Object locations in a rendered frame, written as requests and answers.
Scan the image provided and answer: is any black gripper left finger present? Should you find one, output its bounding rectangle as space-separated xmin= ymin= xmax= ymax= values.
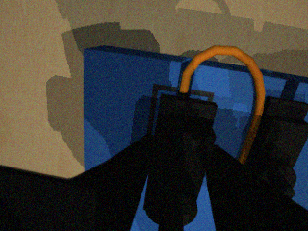
xmin=0 ymin=134 xmax=154 ymax=231

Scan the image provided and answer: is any blue flat plate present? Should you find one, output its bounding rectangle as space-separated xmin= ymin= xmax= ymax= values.
xmin=84 ymin=45 xmax=308 ymax=231

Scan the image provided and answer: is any black micro servo with orange cable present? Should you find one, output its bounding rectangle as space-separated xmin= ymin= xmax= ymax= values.
xmin=143 ymin=45 xmax=266 ymax=231

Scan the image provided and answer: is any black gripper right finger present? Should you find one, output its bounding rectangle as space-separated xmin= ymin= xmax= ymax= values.
xmin=206 ymin=145 xmax=308 ymax=231

